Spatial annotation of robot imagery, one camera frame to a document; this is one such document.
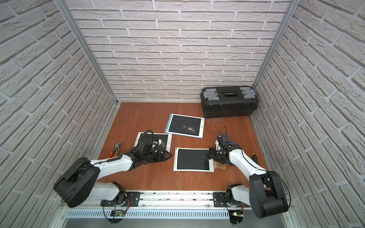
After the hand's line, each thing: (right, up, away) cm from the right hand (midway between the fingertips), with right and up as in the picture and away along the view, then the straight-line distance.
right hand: (212, 156), depth 88 cm
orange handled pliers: (-63, +4, +4) cm, 63 cm away
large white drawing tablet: (-33, +9, +10) cm, 35 cm away
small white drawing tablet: (-13, -3, +2) cm, 13 cm away
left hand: (-27, +2, -2) cm, 27 cm away
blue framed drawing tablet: (-17, +19, +16) cm, 30 cm away
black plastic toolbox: (+13, +37, +12) cm, 41 cm away
